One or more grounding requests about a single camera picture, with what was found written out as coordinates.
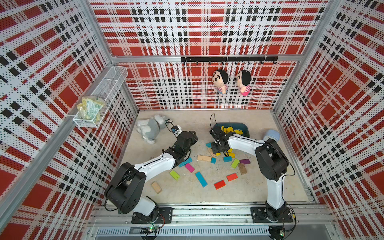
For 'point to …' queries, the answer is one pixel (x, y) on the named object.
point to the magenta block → (189, 167)
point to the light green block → (235, 163)
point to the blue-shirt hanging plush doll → (220, 79)
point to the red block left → (219, 184)
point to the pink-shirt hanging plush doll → (243, 79)
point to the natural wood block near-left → (156, 187)
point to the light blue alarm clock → (273, 134)
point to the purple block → (245, 161)
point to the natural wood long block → (203, 157)
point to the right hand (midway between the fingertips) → (218, 147)
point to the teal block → (189, 160)
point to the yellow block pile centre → (230, 152)
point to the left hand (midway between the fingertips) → (196, 132)
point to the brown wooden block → (242, 168)
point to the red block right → (232, 177)
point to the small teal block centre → (226, 159)
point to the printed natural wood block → (210, 150)
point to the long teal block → (203, 181)
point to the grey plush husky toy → (149, 128)
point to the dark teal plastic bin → (239, 128)
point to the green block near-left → (174, 175)
